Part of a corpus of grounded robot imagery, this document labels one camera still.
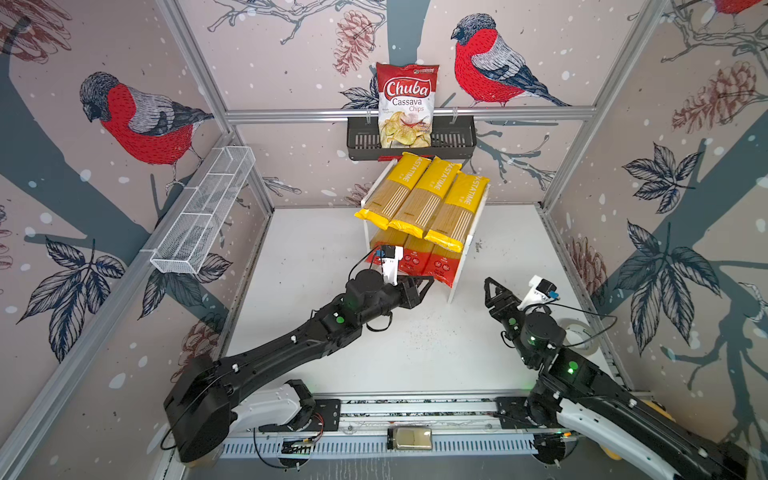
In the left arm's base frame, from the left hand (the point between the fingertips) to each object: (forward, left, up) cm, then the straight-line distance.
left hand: (430, 282), depth 68 cm
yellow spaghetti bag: (+22, +9, +8) cm, 25 cm away
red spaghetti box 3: (+20, +11, -8) cm, 24 cm away
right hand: (+1, -14, -5) cm, 15 cm away
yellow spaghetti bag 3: (+14, -7, +8) cm, 17 cm away
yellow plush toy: (-22, -54, -22) cm, 63 cm away
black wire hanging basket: (+49, -10, +7) cm, 51 cm away
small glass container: (-28, +5, -23) cm, 36 cm away
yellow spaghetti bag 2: (+20, 0, +8) cm, 22 cm away
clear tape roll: (-4, -47, -26) cm, 54 cm away
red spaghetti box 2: (+14, +2, -8) cm, 17 cm away
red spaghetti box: (+11, -5, -8) cm, 15 cm away
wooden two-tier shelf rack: (+7, -9, +5) cm, 12 cm away
